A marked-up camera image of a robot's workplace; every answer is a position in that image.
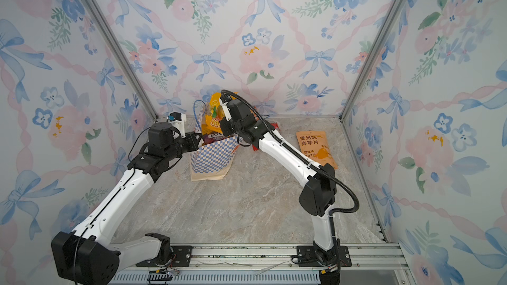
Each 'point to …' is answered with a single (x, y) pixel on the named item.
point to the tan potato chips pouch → (314, 144)
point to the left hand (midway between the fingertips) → (203, 133)
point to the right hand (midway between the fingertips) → (224, 118)
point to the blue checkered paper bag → (211, 161)
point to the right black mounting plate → (307, 256)
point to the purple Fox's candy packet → (213, 136)
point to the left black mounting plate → (181, 256)
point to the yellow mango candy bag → (215, 114)
